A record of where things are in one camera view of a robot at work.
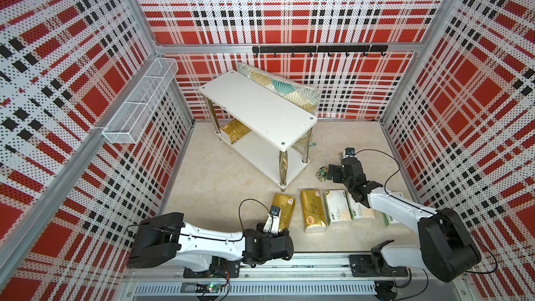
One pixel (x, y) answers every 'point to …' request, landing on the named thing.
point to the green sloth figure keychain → (322, 174)
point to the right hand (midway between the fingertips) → (341, 166)
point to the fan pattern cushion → (304, 98)
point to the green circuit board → (210, 288)
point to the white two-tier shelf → (269, 132)
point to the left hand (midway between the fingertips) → (280, 228)
